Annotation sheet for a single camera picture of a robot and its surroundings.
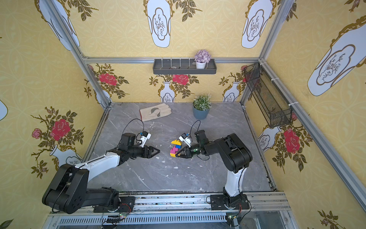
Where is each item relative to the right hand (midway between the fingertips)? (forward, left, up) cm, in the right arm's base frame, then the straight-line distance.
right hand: (178, 157), depth 88 cm
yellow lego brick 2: (0, +3, +3) cm, 4 cm away
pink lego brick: (+2, +3, +5) cm, 6 cm away
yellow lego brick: (+6, +1, +8) cm, 10 cm away
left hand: (+2, +13, +4) cm, 13 cm away
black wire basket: (+27, -59, +17) cm, 67 cm away
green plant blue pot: (+35, -14, +11) cm, 39 cm away
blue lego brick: (+4, 0, +6) cm, 7 cm away
